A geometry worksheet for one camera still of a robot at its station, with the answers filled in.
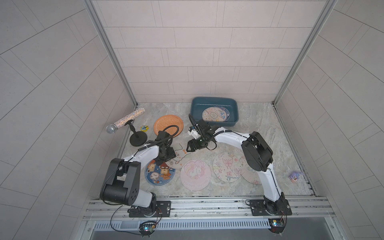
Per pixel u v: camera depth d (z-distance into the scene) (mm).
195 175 822
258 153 537
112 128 738
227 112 1117
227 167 846
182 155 892
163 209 710
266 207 633
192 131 849
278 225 679
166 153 782
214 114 1084
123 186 421
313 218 719
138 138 959
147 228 639
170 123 1047
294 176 777
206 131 728
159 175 809
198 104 1149
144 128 991
